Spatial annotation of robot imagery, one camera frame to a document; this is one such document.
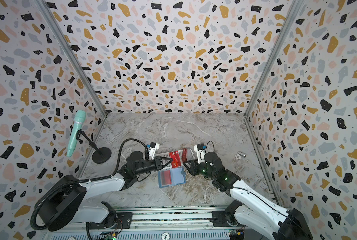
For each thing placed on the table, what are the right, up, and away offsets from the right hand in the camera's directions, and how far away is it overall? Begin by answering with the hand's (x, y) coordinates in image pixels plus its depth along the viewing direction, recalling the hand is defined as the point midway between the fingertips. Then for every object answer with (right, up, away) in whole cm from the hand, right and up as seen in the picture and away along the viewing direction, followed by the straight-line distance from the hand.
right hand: (185, 160), depth 75 cm
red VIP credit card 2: (-5, -2, +5) cm, 7 cm away
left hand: (-5, 0, +1) cm, 5 cm away
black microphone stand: (-54, -1, +20) cm, 57 cm away
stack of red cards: (-1, 0, +18) cm, 18 cm away
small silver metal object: (+35, -1, +24) cm, 43 cm away
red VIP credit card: (-12, -13, +13) cm, 22 cm away
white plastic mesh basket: (+3, -1, +17) cm, 18 cm away
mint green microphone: (-52, +19, -2) cm, 56 cm away
